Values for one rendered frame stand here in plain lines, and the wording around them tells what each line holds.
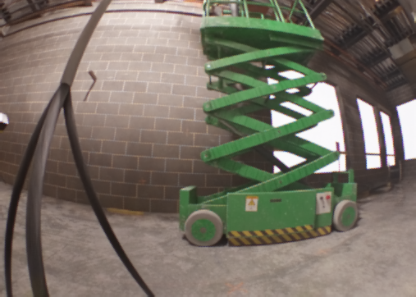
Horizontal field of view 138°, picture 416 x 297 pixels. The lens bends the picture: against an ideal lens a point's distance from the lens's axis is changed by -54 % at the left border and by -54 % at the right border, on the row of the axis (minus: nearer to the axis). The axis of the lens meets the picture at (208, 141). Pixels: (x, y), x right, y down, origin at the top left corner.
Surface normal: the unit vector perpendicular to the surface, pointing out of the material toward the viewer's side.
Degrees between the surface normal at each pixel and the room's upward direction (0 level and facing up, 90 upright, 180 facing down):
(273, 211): 90
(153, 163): 90
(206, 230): 90
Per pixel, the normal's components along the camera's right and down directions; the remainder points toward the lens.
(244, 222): -0.05, -0.19
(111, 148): 0.22, -0.18
